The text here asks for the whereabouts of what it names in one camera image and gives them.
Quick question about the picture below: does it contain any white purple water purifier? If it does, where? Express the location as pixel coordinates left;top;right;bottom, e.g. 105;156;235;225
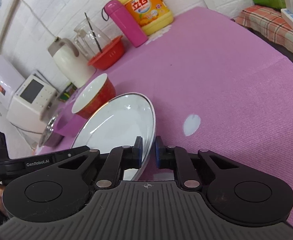
0;55;25;109

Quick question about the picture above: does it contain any purple plastic bowl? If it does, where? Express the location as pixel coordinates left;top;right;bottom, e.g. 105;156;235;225
54;113;87;137

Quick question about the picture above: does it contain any stainless steel bowl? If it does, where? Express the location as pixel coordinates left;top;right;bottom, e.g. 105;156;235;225
38;109;63;147

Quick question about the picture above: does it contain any red and white ceramic bowl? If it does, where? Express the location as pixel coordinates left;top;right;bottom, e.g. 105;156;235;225
72;73;116;119

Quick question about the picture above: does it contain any clear glass pitcher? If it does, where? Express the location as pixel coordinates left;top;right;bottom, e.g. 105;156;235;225
73;19;111;61

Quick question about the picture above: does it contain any white thermos jug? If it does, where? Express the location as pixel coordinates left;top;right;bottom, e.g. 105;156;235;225
47;37;96;88

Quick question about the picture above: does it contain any yellow detergent bottle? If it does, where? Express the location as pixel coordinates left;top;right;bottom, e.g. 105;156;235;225
118;0;174;36

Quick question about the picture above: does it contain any red plastic basket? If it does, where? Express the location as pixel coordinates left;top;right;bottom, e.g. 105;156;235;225
87;35;125;70

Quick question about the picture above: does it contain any white water dispenser with screen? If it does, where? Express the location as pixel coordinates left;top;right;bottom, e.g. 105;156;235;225
6;75;57;134

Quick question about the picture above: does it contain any white silver-rimmed deep plate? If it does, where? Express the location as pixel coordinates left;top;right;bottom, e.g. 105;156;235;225
72;93;156;180

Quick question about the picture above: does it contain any pink floral tablecloth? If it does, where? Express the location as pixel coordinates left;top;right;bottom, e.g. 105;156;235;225
35;6;293;230

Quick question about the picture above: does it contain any pink thermos bottle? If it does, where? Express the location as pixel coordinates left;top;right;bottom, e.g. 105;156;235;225
101;0;148;48

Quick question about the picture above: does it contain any dark stirring stick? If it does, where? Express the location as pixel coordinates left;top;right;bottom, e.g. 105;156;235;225
84;12;102;53

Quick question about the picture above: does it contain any plaid cloth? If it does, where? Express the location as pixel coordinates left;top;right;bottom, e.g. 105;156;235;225
235;5;293;62

